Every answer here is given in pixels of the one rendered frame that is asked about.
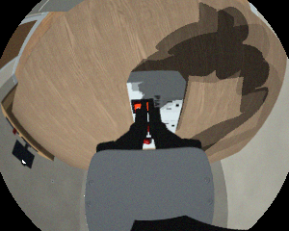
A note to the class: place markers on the white power strip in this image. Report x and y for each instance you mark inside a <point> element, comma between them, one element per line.
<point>167,89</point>

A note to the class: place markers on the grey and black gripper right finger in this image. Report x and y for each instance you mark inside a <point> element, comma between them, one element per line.
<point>161,134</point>

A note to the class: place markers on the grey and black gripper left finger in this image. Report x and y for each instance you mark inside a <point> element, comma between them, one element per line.
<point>134,138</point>

